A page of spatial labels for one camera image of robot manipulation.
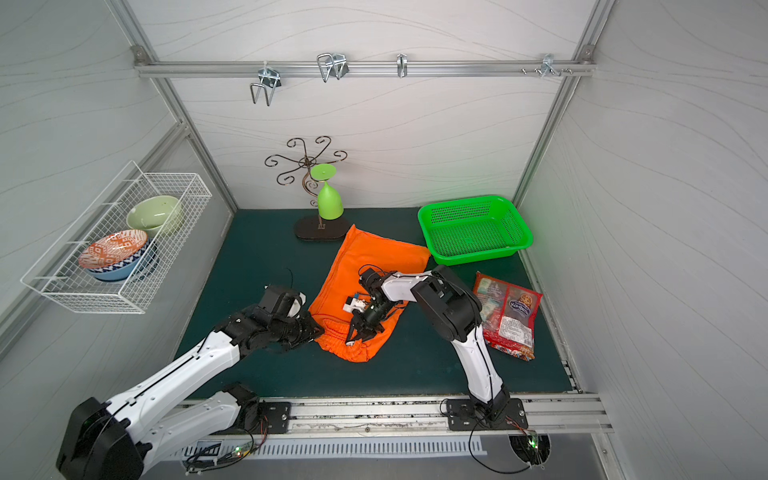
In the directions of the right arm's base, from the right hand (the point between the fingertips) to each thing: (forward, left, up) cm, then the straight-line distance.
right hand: (351, 343), depth 87 cm
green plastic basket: (+46, -42, 0) cm, 62 cm away
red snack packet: (+8, -46, +5) cm, 47 cm away
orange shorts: (+18, +6, +3) cm, 19 cm away
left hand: (-1, +6, +10) cm, 12 cm away
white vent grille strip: (-25, -1, +1) cm, 25 cm away
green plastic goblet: (+34, +8, +24) cm, 42 cm away
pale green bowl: (+16, +46, +36) cm, 61 cm away
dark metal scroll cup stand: (+40, +20, +5) cm, 45 cm away
